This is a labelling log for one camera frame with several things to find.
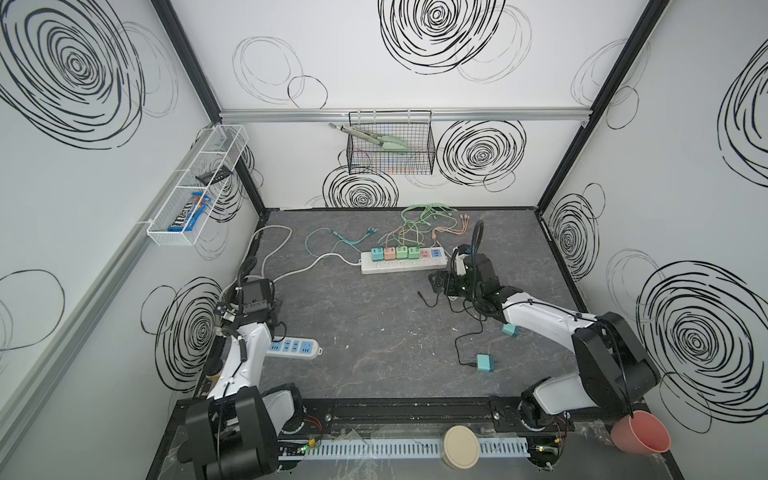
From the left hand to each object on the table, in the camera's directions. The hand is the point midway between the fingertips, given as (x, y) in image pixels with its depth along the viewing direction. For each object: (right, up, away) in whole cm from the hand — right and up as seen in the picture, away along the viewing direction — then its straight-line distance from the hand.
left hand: (260, 315), depth 85 cm
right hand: (+54, +11, +5) cm, 55 cm away
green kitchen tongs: (+36, +53, +7) cm, 64 cm away
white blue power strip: (+10, -9, -2) cm, 14 cm away
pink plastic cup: (+91, -19, -22) cm, 96 cm away
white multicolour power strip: (+53, +15, +17) cm, 57 cm away
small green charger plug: (+45, +17, +14) cm, 50 cm away
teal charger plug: (+33, +17, +13) cm, 39 cm away
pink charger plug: (+37, +17, +14) cm, 44 cm away
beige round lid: (+53, -23, -20) cm, 61 cm away
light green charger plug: (+41, +17, +14) cm, 47 cm away
